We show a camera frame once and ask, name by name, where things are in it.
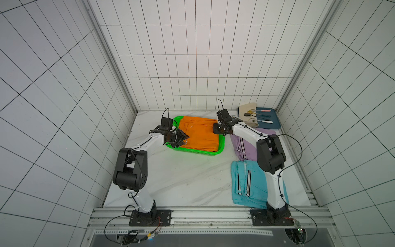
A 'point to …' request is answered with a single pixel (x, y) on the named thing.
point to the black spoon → (248, 114)
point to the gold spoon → (251, 112)
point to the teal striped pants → (249, 184)
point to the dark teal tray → (273, 118)
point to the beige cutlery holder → (251, 121)
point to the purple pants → (242, 150)
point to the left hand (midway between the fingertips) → (186, 140)
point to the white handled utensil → (265, 121)
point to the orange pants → (200, 133)
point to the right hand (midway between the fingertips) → (210, 129)
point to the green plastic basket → (221, 141)
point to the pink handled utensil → (264, 110)
